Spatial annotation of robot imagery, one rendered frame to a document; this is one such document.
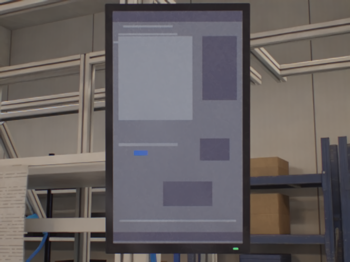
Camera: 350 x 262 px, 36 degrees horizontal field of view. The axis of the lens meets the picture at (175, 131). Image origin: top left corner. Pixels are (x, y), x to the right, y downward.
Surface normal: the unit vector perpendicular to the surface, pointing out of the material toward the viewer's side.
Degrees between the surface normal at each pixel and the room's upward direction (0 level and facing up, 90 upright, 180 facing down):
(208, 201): 101
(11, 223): 89
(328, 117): 90
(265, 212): 90
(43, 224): 90
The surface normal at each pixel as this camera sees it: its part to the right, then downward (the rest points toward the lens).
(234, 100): -0.01, 0.01
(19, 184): -0.43, -0.22
